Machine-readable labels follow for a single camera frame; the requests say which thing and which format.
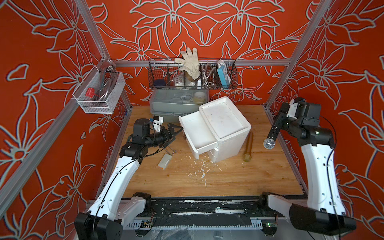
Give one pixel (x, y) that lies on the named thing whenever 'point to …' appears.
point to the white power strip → (179, 82)
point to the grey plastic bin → (170, 103)
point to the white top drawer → (198, 134)
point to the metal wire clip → (174, 151)
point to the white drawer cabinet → (218, 128)
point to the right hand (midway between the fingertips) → (274, 115)
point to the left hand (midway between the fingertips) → (179, 132)
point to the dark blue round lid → (160, 82)
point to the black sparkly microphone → (269, 143)
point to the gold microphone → (247, 156)
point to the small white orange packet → (164, 161)
